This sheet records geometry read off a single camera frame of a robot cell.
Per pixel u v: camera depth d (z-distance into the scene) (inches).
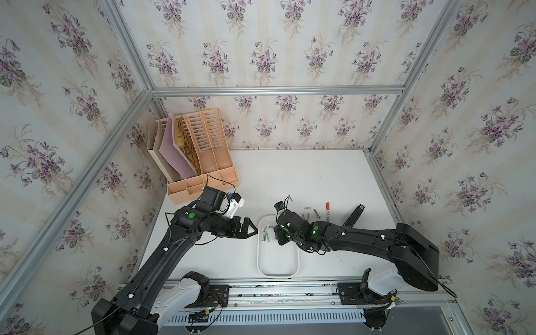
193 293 24.1
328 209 37.6
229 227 24.5
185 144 38.5
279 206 28.9
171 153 32.9
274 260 32.1
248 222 25.1
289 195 39.8
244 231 24.5
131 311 14.5
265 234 34.7
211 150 46.0
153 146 31.5
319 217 36.8
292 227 24.4
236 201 26.6
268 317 27.6
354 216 36.9
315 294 29.4
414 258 17.0
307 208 37.6
